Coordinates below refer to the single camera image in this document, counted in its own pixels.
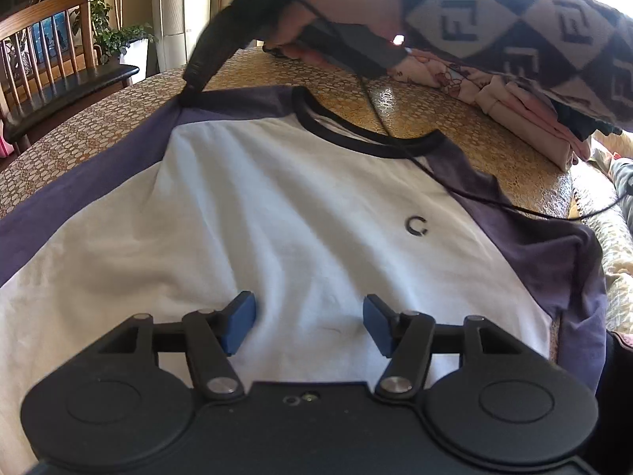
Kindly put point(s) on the person's dark clothing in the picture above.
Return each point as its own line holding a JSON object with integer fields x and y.
{"x": 618, "y": 405}

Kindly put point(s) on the white and purple t-shirt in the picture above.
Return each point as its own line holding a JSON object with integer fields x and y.
{"x": 247, "y": 198}

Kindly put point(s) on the white planter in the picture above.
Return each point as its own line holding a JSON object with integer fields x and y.
{"x": 134, "y": 59}

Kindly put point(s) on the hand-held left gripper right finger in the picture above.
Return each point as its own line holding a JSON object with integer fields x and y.
{"x": 378, "y": 326}

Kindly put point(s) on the person's right forearm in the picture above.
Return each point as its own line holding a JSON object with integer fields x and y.
{"x": 519, "y": 24}

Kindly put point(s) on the pink folded clothes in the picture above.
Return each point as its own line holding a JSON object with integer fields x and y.
{"x": 519, "y": 118}

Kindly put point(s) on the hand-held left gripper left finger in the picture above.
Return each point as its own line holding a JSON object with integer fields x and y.
{"x": 240, "y": 321}

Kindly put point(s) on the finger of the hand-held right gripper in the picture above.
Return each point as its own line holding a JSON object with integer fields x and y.
{"x": 202, "y": 69}

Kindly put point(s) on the person's right hand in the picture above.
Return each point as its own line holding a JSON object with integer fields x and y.
{"x": 351, "y": 0}

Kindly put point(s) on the wooden chair with black seat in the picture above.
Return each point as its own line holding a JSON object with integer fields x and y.
{"x": 69, "y": 84}

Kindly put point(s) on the white standing air conditioner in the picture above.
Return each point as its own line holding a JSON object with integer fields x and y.
{"x": 178, "y": 10}

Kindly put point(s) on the blue picture box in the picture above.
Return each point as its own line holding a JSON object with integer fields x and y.
{"x": 53, "y": 28}

